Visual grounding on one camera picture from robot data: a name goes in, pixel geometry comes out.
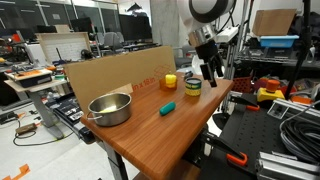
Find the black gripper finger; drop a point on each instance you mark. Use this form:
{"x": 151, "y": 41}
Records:
{"x": 219, "y": 66}
{"x": 209, "y": 75}

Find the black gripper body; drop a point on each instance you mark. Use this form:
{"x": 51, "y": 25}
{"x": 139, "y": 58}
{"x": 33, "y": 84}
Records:
{"x": 207, "y": 51}

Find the robot arm white and black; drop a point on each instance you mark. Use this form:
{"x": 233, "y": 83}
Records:
{"x": 203, "y": 13}

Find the yellow and green can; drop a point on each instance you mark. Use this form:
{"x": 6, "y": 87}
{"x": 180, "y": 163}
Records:
{"x": 193, "y": 87}

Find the gray crumpled object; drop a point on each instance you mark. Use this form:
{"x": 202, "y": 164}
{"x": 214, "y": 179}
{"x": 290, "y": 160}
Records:
{"x": 188, "y": 75}

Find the red plastic crate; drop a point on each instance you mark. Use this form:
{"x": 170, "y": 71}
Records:
{"x": 242, "y": 85}

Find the yellow toy pepper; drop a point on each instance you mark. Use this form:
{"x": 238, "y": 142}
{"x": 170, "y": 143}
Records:
{"x": 171, "y": 80}

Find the teal oval toy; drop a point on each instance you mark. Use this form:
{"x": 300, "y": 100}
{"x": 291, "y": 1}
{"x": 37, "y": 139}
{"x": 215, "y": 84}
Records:
{"x": 167, "y": 108}

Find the yellow emergency stop button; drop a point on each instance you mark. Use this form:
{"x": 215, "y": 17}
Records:
{"x": 270, "y": 91}

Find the blue plastic bin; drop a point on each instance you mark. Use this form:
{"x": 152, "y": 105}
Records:
{"x": 278, "y": 41}

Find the brown cardboard box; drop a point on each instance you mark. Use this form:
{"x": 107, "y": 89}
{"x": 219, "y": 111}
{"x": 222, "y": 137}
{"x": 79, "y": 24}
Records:
{"x": 273, "y": 21}

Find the black computer monitor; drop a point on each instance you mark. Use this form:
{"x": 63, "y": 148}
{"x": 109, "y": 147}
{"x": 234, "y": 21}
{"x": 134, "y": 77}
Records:
{"x": 135, "y": 27}

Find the black tripod pole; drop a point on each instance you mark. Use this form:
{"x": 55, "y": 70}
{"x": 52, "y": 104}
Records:
{"x": 300, "y": 50}

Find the gray office chair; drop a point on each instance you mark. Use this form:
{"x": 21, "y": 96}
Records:
{"x": 112, "y": 40}

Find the large cardboard panel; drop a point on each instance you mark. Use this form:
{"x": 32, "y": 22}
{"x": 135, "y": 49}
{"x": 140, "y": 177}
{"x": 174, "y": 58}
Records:
{"x": 110, "y": 71}

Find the stainless steel pot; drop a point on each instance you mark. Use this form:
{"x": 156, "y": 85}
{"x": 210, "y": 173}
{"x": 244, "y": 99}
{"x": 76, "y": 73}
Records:
{"x": 111, "y": 115}

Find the silver aluminium extrusion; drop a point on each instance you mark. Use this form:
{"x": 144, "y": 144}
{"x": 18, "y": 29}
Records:
{"x": 286, "y": 166}

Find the gray side table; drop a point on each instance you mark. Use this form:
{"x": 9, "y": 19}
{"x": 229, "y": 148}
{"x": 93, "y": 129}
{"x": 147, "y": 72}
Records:
{"x": 40, "y": 100}

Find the dark box with orange lid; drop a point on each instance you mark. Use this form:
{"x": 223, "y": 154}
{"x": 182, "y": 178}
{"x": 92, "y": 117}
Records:
{"x": 31, "y": 77}

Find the orange floor tape mark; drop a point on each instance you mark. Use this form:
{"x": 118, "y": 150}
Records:
{"x": 18, "y": 172}

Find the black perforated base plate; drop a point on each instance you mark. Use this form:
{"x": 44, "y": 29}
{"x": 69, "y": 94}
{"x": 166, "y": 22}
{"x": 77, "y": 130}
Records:
{"x": 253, "y": 133}

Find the white pegboard in frame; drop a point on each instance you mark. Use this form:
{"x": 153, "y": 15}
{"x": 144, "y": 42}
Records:
{"x": 65, "y": 46}

